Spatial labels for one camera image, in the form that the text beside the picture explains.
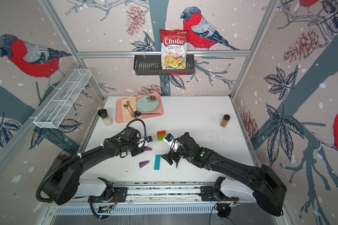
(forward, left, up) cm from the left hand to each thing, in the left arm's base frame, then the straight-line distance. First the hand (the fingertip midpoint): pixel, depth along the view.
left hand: (143, 142), depth 89 cm
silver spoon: (+34, +20, -4) cm, 40 cm away
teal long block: (-11, -9, -5) cm, 15 cm away
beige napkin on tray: (+26, +19, -4) cm, 32 cm away
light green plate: (+36, +3, -3) cm, 37 cm away
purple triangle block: (-3, -1, -2) cm, 4 cm away
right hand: (-7, -16, +8) cm, 19 cm away
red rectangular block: (+10, -11, -4) cm, 15 cm away
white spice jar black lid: (+18, +29, +1) cm, 34 cm away
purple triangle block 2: (-12, -1, -3) cm, 13 cm away
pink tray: (+28, +25, -4) cm, 38 cm away
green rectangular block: (+6, -10, -4) cm, 12 cm away
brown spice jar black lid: (+15, -55, +3) cm, 57 cm away
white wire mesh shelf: (+14, +44, +27) cm, 53 cm away
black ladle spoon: (+26, +9, -3) cm, 28 cm away
